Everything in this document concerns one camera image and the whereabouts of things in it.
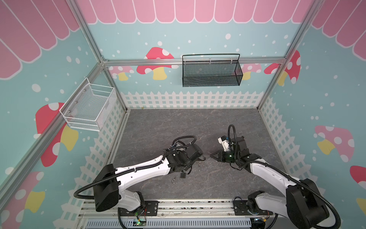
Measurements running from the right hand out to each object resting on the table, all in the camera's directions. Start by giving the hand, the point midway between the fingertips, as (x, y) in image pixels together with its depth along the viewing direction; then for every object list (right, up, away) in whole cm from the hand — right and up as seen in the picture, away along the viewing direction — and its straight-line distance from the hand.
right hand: (210, 155), depth 83 cm
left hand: (-9, -1, -4) cm, 10 cm away
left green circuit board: (-38, -33, -10) cm, 51 cm away
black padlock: (-16, -13, +2) cm, 21 cm away
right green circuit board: (+23, -31, -11) cm, 40 cm away
